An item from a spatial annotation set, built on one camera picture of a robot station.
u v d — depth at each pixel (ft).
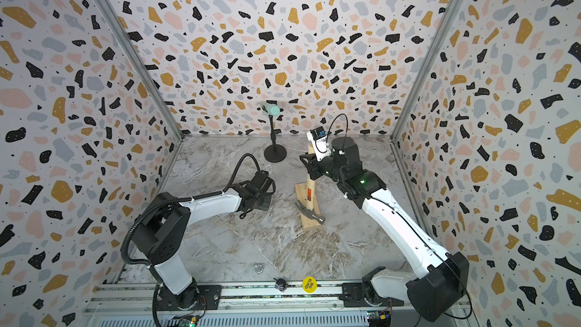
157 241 1.51
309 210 2.69
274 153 3.74
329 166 2.02
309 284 2.51
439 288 1.26
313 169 2.09
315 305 2.41
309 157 2.13
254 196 2.41
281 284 2.41
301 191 3.19
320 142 2.03
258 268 2.52
